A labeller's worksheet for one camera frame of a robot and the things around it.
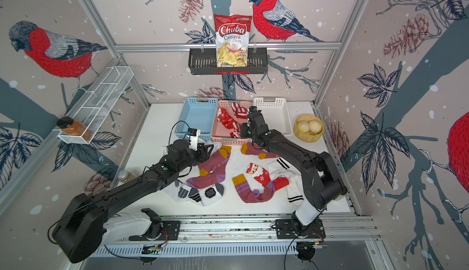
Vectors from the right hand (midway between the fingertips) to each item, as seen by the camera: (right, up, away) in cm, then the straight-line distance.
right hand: (242, 126), depth 90 cm
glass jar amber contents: (-52, -22, -11) cm, 58 cm away
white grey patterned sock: (-26, -30, -9) cm, 41 cm away
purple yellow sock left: (-15, -22, 0) cm, 27 cm away
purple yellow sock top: (+4, -13, +7) cm, 15 cm away
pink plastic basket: (-12, -6, +14) cm, 20 cm away
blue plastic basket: (-28, +7, +24) cm, 38 cm away
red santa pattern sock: (+10, -25, -3) cm, 27 cm away
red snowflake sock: (-9, +2, +20) cm, 22 cm away
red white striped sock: (0, +8, +21) cm, 22 cm away
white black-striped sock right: (+19, -22, 0) cm, 29 cm away
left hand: (-14, -7, -8) cm, 18 cm away
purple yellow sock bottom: (+3, -32, -10) cm, 33 cm away
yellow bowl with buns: (+38, -2, +11) cm, 39 cm away
